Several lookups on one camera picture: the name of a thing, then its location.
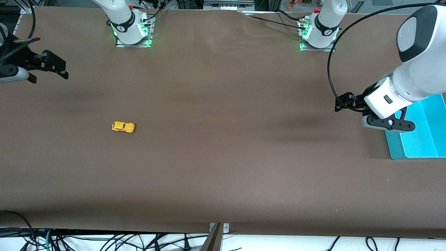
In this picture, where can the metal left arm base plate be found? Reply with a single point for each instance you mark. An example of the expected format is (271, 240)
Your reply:
(303, 47)

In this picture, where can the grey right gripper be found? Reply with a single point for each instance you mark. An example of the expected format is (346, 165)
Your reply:
(21, 61)

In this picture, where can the grey metal connector box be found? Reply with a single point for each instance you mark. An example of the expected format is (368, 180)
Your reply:
(228, 4)

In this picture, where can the turquoise plastic bin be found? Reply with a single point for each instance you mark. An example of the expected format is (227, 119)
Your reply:
(421, 136)

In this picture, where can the brown table cover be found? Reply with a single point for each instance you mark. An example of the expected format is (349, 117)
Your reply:
(223, 146)

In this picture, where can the orange background object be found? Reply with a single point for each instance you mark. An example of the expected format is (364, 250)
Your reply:
(299, 3)

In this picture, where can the metal table bracket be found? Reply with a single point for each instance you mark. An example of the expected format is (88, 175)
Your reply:
(217, 237)

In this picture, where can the yellow toy beetle car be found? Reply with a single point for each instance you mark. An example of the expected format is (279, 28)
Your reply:
(122, 127)

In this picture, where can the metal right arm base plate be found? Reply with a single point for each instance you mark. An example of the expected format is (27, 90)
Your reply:
(148, 33)

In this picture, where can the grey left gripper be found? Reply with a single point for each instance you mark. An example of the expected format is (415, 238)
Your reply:
(362, 96)

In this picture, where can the aluminium frame rail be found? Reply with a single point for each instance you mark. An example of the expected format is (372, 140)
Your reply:
(28, 7)

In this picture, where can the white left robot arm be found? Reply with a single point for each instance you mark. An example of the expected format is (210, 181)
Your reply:
(418, 83)

